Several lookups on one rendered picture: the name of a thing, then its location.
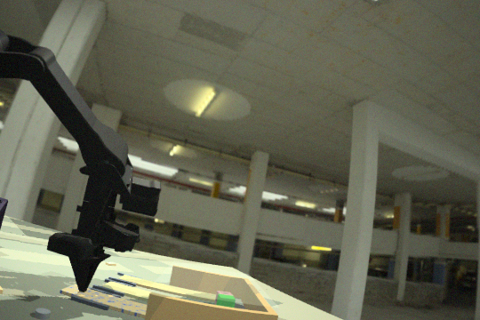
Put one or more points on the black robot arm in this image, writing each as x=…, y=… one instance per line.
x=104, y=152

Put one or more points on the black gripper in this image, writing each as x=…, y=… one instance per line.
x=84, y=254

